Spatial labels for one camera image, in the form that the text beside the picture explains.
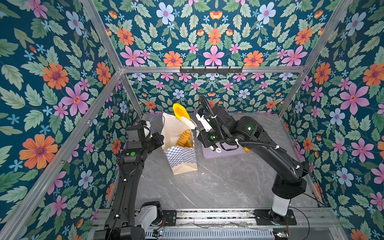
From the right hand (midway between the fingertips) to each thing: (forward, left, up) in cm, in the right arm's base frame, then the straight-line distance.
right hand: (199, 135), depth 64 cm
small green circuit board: (-32, +22, -37) cm, 54 cm away
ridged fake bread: (+18, +11, -27) cm, 34 cm away
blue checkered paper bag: (0, +10, -22) cm, 24 cm away
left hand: (+7, +17, -6) cm, 20 cm away
